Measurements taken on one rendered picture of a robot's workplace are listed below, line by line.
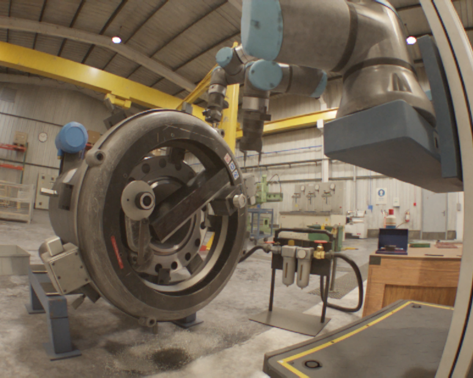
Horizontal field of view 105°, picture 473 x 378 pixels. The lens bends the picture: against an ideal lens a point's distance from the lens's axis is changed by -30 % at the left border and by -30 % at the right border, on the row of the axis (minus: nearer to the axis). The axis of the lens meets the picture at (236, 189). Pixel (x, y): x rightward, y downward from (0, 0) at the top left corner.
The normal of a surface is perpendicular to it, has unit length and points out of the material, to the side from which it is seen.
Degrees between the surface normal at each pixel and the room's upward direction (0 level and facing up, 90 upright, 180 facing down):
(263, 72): 114
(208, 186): 90
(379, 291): 90
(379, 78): 70
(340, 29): 125
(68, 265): 90
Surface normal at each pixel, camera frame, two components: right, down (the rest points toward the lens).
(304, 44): -0.02, 0.86
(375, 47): -0.51, -0.12
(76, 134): 0.80, -0.01
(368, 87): -0.68, -0.45
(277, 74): -0.04, 0.31
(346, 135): -0.87, -0.11
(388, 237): -0.58, -0.30
